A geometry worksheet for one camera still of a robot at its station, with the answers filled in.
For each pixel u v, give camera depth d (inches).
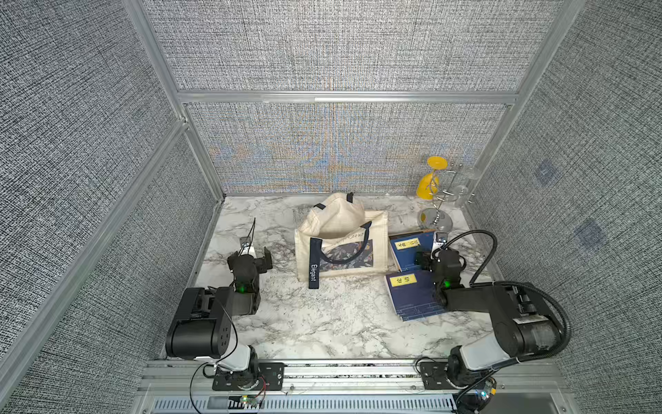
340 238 30.7
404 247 36.7
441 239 31.2
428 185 37.0
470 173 38.2
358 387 28.8
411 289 34.6
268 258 34.3
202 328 17.5
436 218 42.0
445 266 28.1
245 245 30.6
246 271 27.1
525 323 17.8
